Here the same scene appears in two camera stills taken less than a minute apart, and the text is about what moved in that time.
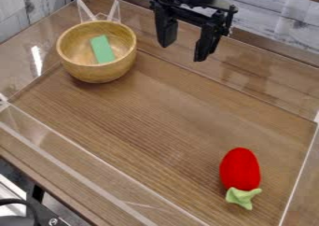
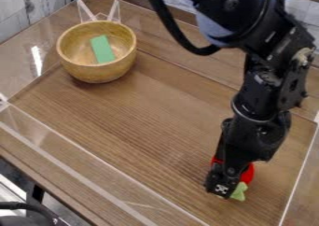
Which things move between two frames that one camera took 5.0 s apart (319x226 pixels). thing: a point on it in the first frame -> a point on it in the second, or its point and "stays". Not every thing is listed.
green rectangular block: (103, 49) stays
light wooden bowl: (97, 50) stays
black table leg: (38, 193) stays
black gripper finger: (207, 41) -> (221, 182)
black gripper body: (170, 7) -> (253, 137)
